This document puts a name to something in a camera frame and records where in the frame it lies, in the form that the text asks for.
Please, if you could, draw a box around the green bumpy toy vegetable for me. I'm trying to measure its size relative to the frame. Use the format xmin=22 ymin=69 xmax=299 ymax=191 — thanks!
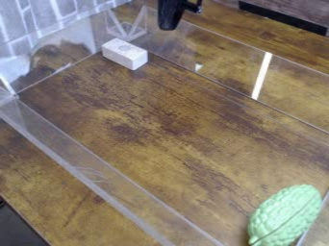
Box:
xmin=248 ymin=184 xmax=321 ymax=246

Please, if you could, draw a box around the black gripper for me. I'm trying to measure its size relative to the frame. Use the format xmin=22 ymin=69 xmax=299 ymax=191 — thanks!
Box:
xmin=158 ymin=0 xmax=204 ymax=31

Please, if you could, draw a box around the clear acrylic enclosure wall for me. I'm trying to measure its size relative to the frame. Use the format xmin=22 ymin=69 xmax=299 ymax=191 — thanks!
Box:
xmin=0 ymin=7 xmax=329 ymax=246

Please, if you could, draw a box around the white rectangular block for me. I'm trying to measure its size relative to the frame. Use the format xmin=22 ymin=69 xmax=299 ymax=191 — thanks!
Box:
xmin=102 ymin=38 xmax=149 ymax=70

